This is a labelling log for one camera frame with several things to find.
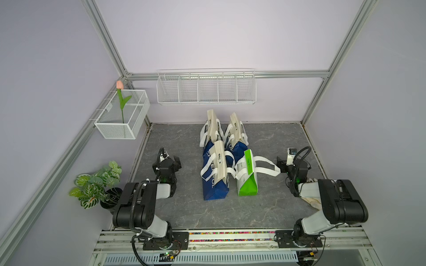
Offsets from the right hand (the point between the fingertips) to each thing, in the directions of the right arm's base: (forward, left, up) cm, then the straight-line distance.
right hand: (285, 156), depth 94 cm
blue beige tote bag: (-16, +38, +16) cm, 44 cm away
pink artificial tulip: (+16, +87, +26) cm, 92 cm away
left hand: (-2, +68, +1) cm, 68 cm away
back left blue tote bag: (+3, +42, +18) cm, 46 cm away
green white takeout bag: (-19, +26, +15) cm, 36 cm away
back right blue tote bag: (+1, +27, +8) cm, 28 cm away
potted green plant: (-25, +86, +16) cm, 91 cm away
